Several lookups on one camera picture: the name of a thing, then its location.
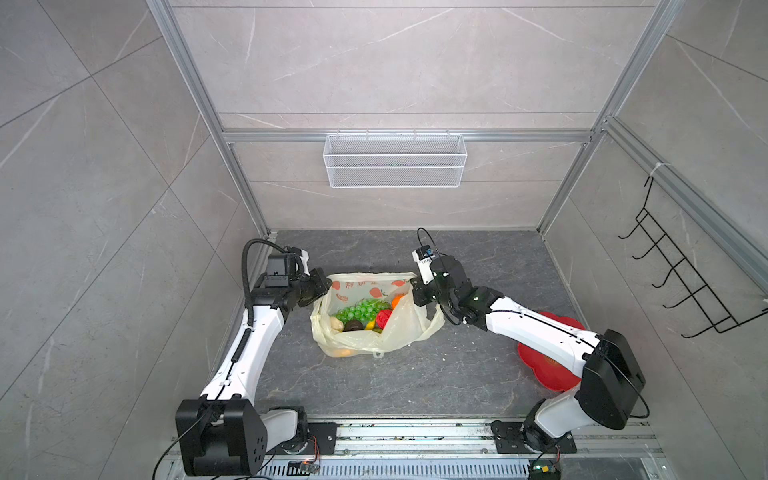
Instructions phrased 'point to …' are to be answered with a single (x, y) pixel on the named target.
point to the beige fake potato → (336, 325)
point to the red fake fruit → (382, 317)
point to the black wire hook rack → (685, 271)
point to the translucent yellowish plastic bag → (410, 322)
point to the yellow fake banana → (370, 325)
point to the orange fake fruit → (396, 300)
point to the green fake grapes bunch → (364, 310)
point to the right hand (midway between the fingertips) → (411, 278)
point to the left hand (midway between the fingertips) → (331, 274)
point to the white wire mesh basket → (395, 161)
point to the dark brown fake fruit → (353, 325)
